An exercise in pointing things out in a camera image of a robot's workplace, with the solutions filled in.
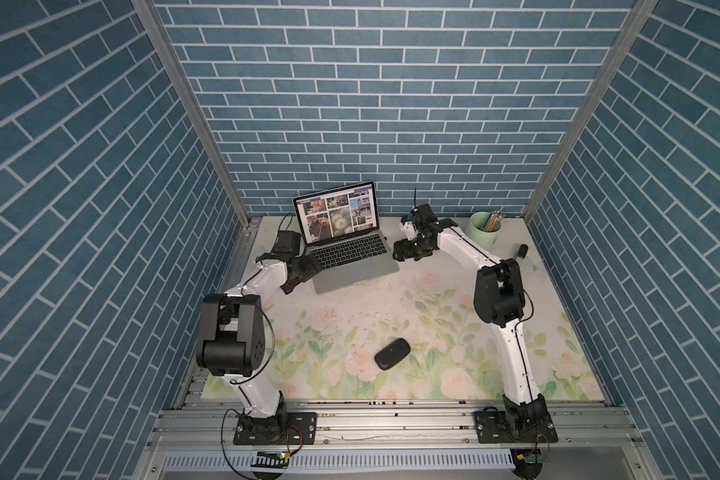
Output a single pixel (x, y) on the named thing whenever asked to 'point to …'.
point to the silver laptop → (340, 228)
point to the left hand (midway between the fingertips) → (315, 271)
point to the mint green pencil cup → (473, 228)
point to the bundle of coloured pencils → (493, 222)
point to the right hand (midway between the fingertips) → (406, 252)
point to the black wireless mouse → (392, 353)
